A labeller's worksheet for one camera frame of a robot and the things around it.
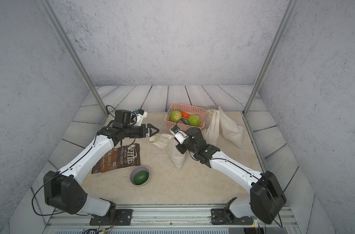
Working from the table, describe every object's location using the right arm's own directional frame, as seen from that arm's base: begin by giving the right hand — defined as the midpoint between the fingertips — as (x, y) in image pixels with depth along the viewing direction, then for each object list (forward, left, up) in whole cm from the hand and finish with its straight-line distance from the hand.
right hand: (176, 137), depth 79 cm
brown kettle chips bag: (-3, +37, -17) cm, 41 cm away
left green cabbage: (+29, +3, -14) cm, 32 cm away
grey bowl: (-11, +24, -16) cm, 31 cm away
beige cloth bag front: (-1, +7, -1) cm, 8 cm away
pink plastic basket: (+40, -7, -17) cm, 44 cm away
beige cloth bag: (+7, -20, -5) cm, 22 cm away
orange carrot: (+36, -4, -20) cm, 42 cm away
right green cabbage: (+25, -11, -14) cm, 31 cm away
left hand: (+2, +10, +3) cm, 11 cm away
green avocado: (-15, +20, -17) cm, 30 cm away
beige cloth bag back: (+13, -33, -11) cm, 37 cm away
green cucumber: (+28, -4, -19) cm, 34 cm away
